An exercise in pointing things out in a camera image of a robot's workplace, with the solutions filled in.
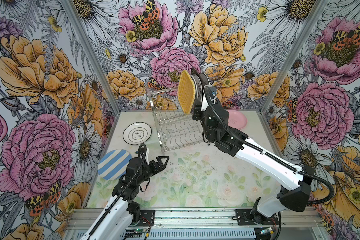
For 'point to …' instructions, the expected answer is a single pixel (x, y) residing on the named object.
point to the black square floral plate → (208, 78)
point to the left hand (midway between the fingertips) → (164, 164)
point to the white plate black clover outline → (137, 133)
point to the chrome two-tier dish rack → (175, 129)
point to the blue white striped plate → (113, 164)
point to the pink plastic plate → (237, 119)
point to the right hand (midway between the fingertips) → (199, 102)
